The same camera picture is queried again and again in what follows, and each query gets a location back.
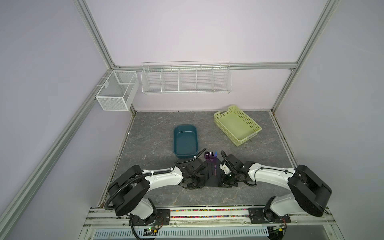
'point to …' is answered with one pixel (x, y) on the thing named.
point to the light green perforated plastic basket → (236, 125)
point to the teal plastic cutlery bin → (185, 141)
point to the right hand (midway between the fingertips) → (218, 186)
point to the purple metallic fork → (211, 159)
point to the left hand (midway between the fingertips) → (204, 187)
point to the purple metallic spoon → (207, 156)
